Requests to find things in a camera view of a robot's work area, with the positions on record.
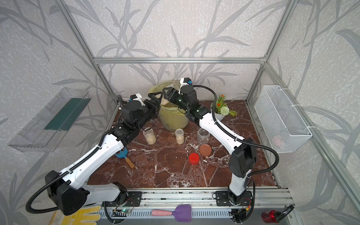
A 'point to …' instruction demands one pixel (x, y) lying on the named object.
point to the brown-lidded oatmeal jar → (203, 136)
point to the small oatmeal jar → (179, 133)
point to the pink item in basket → (278, 142)
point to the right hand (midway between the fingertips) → (165, 90)
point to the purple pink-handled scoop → (183, 213)
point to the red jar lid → (194, 158)
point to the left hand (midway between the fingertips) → (163, 97)
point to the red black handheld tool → (274, 216)
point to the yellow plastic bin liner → (169, 112)
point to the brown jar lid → (205, 150)
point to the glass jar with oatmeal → (150, 136)
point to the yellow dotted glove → (77, 217)
